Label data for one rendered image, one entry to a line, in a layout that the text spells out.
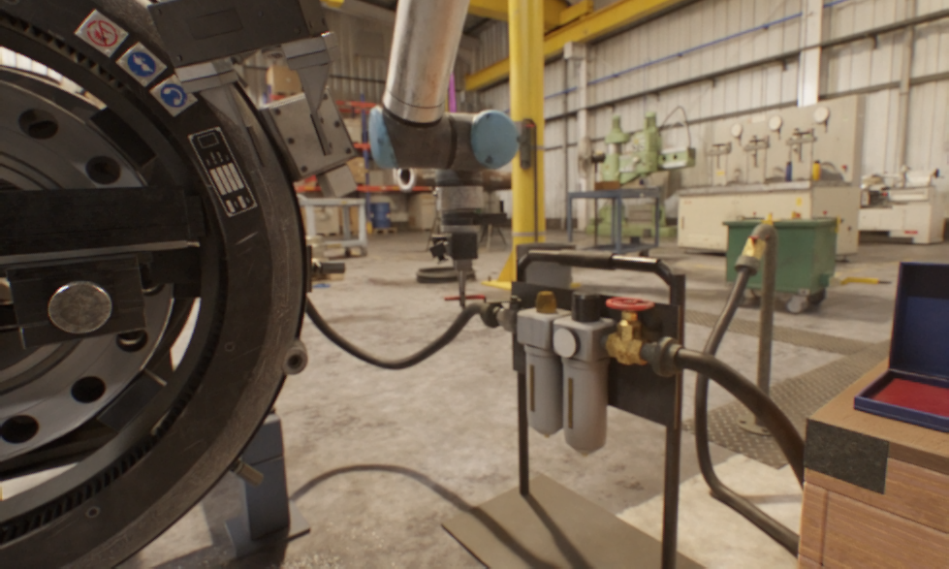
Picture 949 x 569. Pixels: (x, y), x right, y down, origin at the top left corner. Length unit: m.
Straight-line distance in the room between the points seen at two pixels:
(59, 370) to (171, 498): 0.21
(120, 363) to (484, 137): 0.59
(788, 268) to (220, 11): 3.15
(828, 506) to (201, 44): 0.66
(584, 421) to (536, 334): 0.17
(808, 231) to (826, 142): 3.43
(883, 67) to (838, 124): 4.74
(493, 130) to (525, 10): 3.52
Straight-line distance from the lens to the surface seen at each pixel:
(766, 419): 0.74
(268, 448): 1.10
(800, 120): 6.85
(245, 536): 1.20
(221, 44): 0.49
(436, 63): 0.68
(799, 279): 3.32
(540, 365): 0.90
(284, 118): 0.70
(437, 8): 0.65
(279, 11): 0.46
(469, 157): 0.79
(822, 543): 0.56
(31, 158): 0.77
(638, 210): 11.46
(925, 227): 9.38
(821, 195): 6.06
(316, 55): 0.47
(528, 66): 4.15
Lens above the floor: 0.65
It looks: 7 degrees down
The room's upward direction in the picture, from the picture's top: 2 degrees counter-clockwise
